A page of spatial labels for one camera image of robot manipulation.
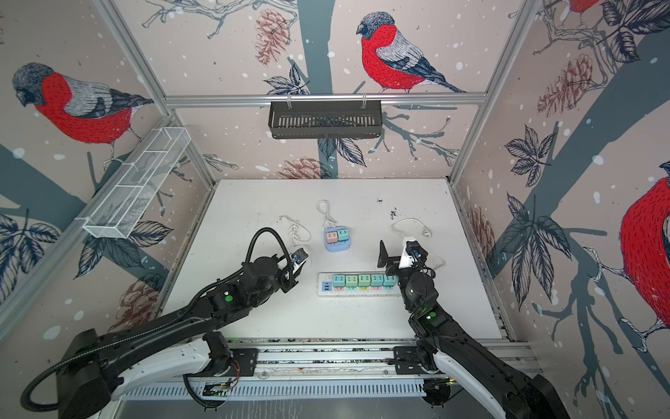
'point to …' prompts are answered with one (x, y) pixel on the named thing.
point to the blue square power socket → (338, 238)
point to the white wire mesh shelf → (120, 209)
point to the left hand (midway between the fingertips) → (298, 258)
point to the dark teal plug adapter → (343, 235)
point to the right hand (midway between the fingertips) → (394, 244)
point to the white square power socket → (297, 266)
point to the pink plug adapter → (331, 237)
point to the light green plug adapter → (364, 280)
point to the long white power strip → (326, 288)
